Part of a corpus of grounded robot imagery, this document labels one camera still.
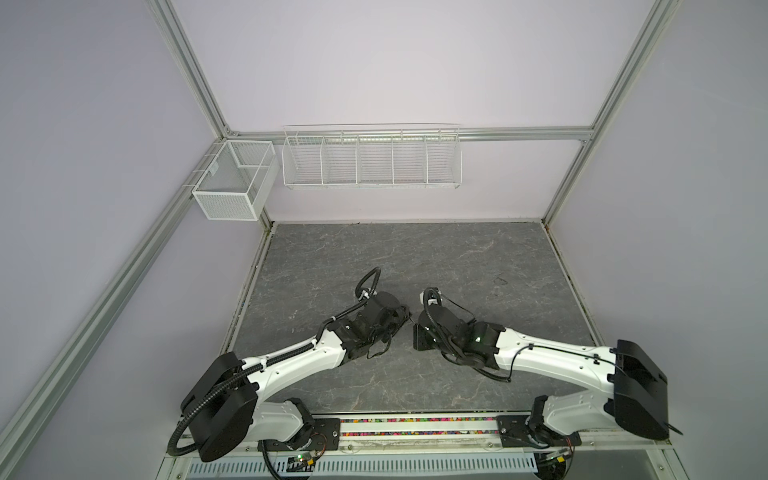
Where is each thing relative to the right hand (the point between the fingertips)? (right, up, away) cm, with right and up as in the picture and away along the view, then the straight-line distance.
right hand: (412, 331), depth 79 cm
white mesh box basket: (-59, +45, +23) cm, 78 cm away
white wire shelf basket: (-12, +53, +19) cm, 58 cm away
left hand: (0, +4, +1) cm, 4 cm away
